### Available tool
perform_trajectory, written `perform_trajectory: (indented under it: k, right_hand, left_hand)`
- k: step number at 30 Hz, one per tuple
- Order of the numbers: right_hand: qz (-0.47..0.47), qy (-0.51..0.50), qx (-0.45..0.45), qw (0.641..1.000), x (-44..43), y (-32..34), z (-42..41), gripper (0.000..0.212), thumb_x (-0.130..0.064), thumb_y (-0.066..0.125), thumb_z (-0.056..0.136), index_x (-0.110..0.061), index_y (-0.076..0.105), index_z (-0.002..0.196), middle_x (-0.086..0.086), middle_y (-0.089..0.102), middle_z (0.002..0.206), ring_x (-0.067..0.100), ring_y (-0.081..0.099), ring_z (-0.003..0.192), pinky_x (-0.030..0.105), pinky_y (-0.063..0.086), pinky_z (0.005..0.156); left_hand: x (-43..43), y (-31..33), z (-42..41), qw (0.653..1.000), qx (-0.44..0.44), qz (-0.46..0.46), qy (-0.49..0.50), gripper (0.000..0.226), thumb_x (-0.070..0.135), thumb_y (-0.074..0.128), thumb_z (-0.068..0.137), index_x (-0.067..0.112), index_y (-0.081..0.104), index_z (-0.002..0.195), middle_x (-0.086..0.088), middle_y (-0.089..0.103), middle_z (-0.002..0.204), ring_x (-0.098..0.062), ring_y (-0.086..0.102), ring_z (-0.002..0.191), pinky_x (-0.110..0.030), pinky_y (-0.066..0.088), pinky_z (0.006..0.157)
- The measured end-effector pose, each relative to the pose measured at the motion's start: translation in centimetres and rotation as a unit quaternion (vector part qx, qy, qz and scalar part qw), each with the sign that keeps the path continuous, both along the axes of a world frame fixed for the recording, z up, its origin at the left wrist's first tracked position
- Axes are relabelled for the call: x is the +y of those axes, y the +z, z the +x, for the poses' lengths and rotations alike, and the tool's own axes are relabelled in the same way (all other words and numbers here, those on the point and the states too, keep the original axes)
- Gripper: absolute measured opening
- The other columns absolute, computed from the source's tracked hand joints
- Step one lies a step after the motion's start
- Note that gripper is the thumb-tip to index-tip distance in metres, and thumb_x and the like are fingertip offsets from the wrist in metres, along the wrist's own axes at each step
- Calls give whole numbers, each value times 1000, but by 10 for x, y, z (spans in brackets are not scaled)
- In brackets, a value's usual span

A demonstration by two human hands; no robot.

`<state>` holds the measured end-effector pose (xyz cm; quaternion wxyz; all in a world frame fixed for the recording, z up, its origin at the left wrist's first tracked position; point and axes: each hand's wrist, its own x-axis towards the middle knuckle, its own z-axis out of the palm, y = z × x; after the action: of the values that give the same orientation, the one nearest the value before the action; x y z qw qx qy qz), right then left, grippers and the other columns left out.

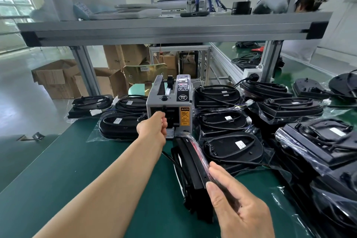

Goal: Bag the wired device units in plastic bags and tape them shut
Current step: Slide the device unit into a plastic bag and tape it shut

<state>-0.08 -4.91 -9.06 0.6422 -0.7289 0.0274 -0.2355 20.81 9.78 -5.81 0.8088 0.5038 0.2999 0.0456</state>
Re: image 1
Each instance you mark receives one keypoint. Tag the bagged black lamp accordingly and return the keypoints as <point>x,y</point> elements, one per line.
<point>71,114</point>

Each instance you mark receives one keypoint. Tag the black phone on shelf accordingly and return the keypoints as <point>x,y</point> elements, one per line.
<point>194,14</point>

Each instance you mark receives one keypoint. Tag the unbagged black lamps with cables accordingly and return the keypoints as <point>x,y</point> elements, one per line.
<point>329,85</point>

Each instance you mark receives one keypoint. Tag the grey metal shelf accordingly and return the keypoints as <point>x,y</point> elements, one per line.
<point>173,28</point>

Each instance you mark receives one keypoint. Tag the grey barcode scanner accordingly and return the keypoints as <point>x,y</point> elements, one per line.
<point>270,3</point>

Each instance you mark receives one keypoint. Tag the green round stool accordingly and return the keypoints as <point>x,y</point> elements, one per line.
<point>138,89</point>

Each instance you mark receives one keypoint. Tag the black cup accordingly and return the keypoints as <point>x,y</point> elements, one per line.
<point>241,7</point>

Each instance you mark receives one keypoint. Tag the person's left hand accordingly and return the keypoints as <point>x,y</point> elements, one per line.
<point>151,130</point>

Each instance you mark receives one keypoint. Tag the white handset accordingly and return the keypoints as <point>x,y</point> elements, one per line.
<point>83,11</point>

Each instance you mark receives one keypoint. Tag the metal floor bracket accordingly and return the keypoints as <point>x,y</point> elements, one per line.
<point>34,135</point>

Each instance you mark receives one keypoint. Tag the person's right hand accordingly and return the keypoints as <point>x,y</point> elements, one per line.
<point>242,212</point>

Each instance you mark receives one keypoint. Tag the person's left forearm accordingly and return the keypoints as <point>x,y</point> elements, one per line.
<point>100,196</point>

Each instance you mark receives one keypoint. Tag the grey tape dispenser machine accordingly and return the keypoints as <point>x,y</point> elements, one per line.
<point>167,101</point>

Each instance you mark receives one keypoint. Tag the white flat scale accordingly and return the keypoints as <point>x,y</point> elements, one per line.
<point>125,13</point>

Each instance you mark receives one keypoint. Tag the group of bagged black lamps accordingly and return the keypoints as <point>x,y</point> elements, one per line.
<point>268,134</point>

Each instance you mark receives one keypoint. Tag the white power socket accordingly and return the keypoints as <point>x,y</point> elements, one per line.
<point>254,76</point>

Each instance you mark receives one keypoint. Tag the window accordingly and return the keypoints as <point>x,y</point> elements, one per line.
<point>14,12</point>

